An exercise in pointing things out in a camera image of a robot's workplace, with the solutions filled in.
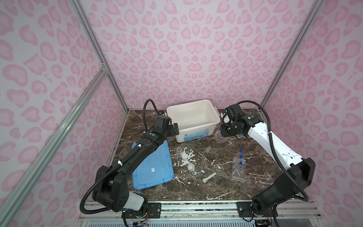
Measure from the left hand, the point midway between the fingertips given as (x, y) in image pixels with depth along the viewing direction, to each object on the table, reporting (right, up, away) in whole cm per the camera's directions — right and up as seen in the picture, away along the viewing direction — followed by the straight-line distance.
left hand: (171, 124), depth 85 cm
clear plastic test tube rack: (+38, -24, -6) cm, 46 cm away
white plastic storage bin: (+16, +3, +26) cm, 31 cm away
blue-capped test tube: (+45, -21, +8) cm, 50 cm away
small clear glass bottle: (+4, -18, +11) cm, 22 cm away
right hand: (+30, -3, -5) cm, 30 cm away
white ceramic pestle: (+20, -32, -3) cm, 38 cm away
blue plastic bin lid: (-9, -28, +3) cm, 29 cm away
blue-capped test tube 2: (+46, -18, +13) cm, 51 cm away
